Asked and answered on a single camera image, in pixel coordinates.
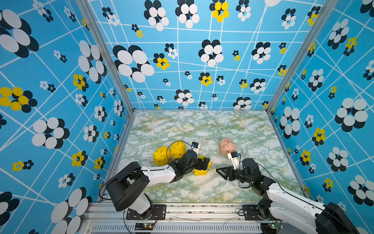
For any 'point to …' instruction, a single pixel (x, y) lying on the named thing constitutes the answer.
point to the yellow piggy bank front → (161, 156)
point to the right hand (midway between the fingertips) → (221, 169)
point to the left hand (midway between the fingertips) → (205, 158)
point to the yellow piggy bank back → (198, 172)
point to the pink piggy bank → (226, 146)
